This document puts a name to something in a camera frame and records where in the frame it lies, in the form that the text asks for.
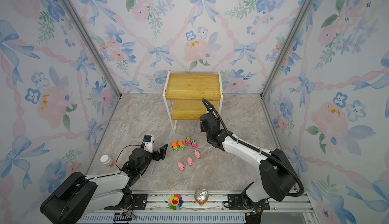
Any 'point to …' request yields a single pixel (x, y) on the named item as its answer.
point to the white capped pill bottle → (107, 160)
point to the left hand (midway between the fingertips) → (161, 142)
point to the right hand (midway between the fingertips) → (207, 117)
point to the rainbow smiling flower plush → (175, 201)
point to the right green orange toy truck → (181, 145)
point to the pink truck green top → (188, 141)
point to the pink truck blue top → (194, 143)
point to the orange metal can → (201, 196)
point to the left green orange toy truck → (174, 146)
